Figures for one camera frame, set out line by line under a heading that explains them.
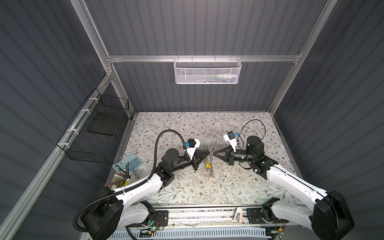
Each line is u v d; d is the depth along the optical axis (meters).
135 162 0.91
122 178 0.79
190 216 0.75
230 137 0.67
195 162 0.64
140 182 0.51
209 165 0.72
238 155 0.67
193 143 0.63
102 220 0.42
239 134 0.67
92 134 0.74
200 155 0.67
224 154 0.68
